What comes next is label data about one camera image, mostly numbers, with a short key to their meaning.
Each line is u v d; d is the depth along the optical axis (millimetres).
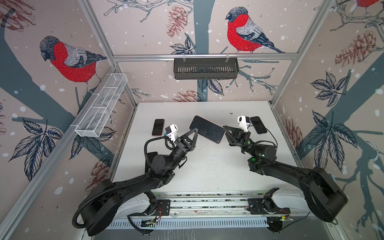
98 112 755
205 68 1035
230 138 606
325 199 414
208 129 608
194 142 591
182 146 572
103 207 407
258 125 1043
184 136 611
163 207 732
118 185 457
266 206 662
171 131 625
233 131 630
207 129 608
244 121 646
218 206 748
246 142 581
